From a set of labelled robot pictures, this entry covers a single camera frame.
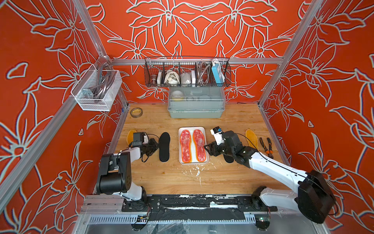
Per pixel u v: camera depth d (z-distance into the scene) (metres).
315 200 0.40
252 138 0.99
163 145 0.94
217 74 0.87
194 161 0.88
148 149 0.81
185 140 0.95
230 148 0.63
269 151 0.92
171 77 0.90
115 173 0.46
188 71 0.96
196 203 0.74
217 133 0.73
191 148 0.93
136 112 1.15
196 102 0.98
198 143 0.95
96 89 0.78
